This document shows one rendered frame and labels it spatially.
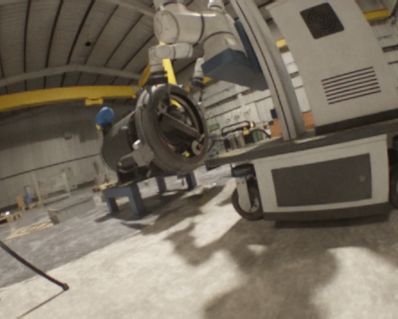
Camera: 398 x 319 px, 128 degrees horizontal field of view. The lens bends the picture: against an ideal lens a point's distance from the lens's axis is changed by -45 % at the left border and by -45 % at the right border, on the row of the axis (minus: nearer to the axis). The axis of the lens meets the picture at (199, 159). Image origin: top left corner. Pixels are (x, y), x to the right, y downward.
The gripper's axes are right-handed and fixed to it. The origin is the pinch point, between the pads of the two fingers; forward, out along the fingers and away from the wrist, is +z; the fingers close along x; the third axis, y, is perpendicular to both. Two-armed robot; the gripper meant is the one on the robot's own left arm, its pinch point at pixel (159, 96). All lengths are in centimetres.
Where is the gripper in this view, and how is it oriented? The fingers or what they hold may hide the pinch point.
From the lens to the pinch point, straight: 122.2
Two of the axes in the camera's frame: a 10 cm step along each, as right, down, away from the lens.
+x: -7.3, 3.5, -5.9
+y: -6.8, -2.7, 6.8
